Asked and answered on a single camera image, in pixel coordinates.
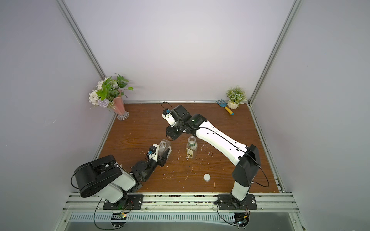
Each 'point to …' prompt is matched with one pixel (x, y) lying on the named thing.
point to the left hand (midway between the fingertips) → (166, 147)
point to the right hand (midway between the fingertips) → (169, 127)
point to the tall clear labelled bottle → (191, 147)
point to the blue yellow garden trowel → (222, 103)
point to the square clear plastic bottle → (164, 147)
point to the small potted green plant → (235, 95)
